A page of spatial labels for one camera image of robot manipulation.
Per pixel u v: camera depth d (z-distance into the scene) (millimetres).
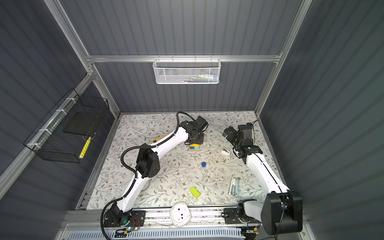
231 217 738
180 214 722
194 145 852
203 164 917
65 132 722
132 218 722
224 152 963
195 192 817
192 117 888
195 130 713
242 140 630
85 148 683
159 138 1045
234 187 807
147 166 590
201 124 765
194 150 984
